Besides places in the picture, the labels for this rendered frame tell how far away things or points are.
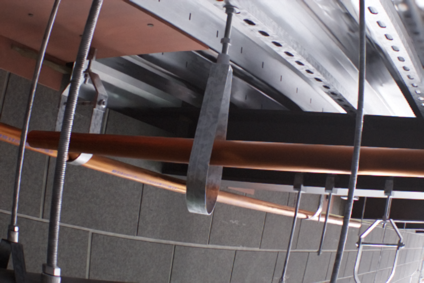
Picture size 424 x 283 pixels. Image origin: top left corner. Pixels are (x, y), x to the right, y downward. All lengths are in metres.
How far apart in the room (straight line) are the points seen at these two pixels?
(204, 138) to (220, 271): 1.39
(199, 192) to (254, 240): 1.57
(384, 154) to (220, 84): 0.27
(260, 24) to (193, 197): 0.30
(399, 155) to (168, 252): 1.25
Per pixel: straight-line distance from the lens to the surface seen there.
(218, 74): 0.80
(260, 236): 2.35
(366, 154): 0.68
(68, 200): 1.44
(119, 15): 1.00
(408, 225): 5.21
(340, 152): 0.69
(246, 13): 0.86
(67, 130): 0.43
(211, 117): 0.76
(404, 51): 0.91
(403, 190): 1.41
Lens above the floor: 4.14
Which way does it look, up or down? 9 degrees up
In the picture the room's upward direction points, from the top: 9 degrees clockwise
